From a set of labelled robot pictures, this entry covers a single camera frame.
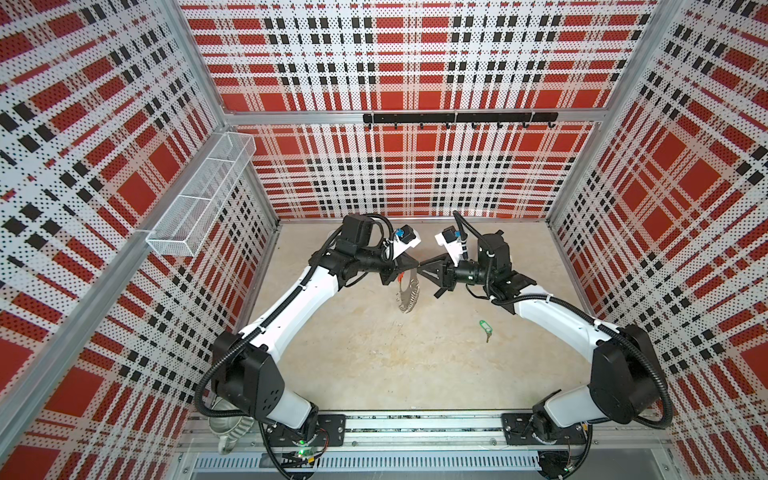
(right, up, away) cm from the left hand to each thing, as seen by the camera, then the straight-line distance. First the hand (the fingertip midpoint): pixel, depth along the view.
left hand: (414, 266), depth 75 cm
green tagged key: (+24, -21, +17) cm, 35 cm away
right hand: (+2, -1, +1) cm, 2 cm away
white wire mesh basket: (-71, +11, +16) cm, 74 cm away
